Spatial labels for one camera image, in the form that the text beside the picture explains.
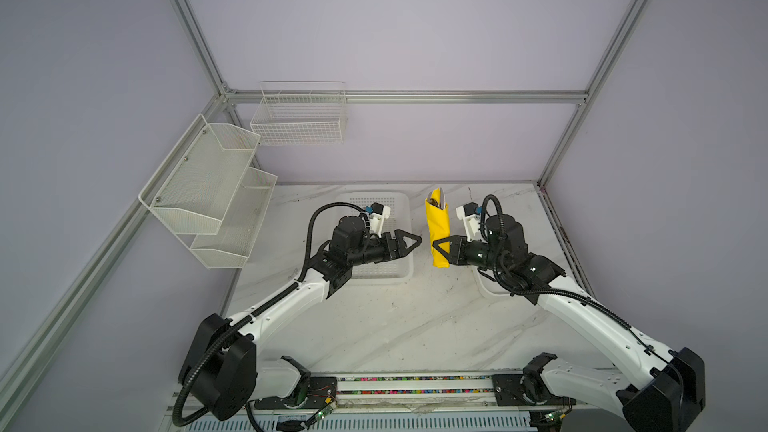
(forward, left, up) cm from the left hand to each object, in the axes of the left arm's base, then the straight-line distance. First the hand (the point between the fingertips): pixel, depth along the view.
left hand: (414, 244), depth 75 cm
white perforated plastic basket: (+5, +4, -24) cm, 25 cm away
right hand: (-1, -4, +2) cm, 5 cm away
